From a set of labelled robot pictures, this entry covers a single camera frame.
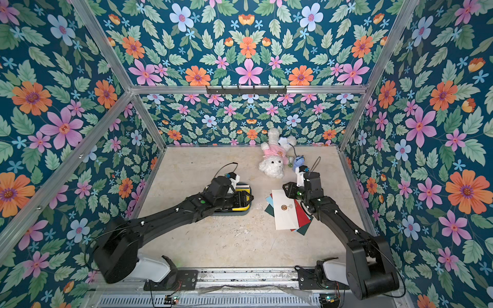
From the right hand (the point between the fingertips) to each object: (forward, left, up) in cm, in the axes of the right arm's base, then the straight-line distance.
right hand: (284, 184), depth 87 cm
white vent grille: (-44, +28, -14) cm, 53 cm away
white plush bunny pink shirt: (+23, +4, -4) cm, 24 cm away
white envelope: (-6, -1, -14) cm, 15 cm away
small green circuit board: (-44, +44, -16) cm, 64 cm away
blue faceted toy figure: (+18, -9, -5) cm, 21 cm away
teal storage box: (-16, +22, +3) cm, 28 cm away
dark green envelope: (-6, +7, -14) cm, 17 cm away
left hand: (-8, +15, +1) cm, 17 cm away
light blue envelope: (-1, +6, -14) cm, 15 cm away
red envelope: (-10, -10, -14) cm, 20 cm away
